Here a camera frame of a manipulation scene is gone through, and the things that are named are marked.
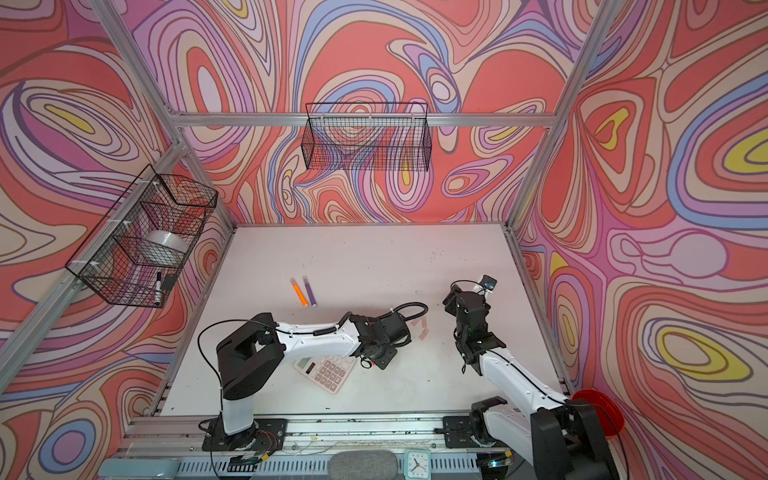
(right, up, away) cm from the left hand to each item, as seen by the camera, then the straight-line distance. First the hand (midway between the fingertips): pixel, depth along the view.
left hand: (389, 353), depth 87 cm
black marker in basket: (-54, +19, -18) cm, 60 cm away
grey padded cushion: (-6, -19, -20) cm, 28 cm away
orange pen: (-30, +16, +12) cm, 36 cm away
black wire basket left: (-58, +32, -18) cm, 69 cm away
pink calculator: (-16, -4, -5) cm, 17 cm away
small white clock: (+6, -19, -19) cm, 28 cm away
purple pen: (-26, +15, +11) cm, 32 cm away
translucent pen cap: (+11, +5, +3) cm, 12 cm away
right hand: (+22, +17, 0) cm, 28 cm away
